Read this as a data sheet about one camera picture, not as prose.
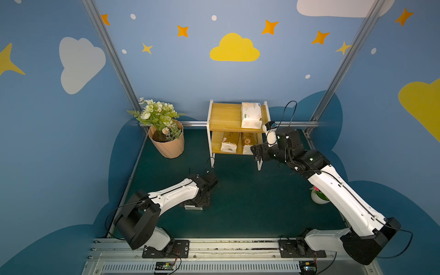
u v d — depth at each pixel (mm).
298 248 667
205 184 626
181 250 734
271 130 603
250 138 848
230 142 842
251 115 747
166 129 954
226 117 821
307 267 729
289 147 520
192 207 793
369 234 387
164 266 718
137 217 440
